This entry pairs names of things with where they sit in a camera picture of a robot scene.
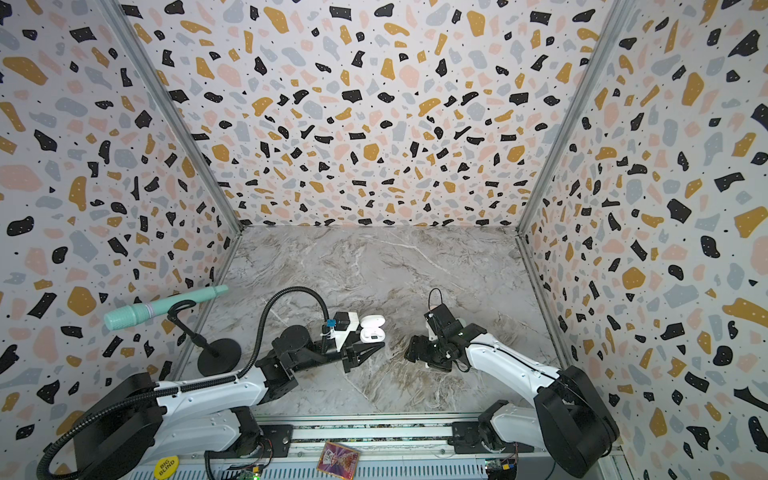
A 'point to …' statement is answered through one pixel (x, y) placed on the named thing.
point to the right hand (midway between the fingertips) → (414, 354)
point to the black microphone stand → (221, 356)
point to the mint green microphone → (126, 317)
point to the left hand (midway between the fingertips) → (383, 334)
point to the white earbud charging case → (371, 331)
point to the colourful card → (338, 461)
